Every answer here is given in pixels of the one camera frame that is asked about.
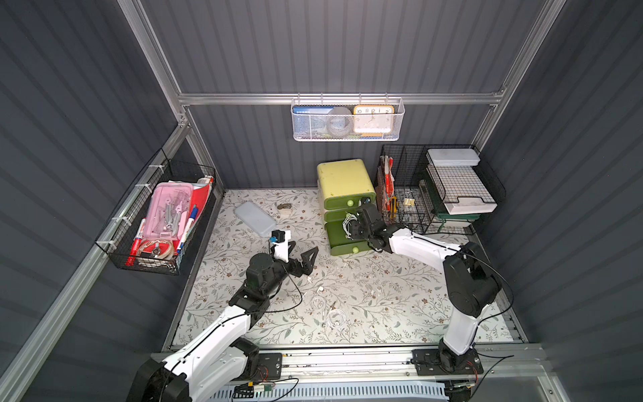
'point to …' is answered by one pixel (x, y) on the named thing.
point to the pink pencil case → (168, 212)
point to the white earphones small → (320, 288)
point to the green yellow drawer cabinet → (342, 183)
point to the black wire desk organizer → (415, 205)
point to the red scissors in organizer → (388, 181)
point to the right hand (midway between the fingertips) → (362, 222)
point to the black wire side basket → (123, 238)
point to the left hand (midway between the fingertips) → (306, 248)
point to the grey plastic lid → (263, 224)
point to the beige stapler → (284, 206)
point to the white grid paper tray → (455, 179)
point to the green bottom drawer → (341, 244)
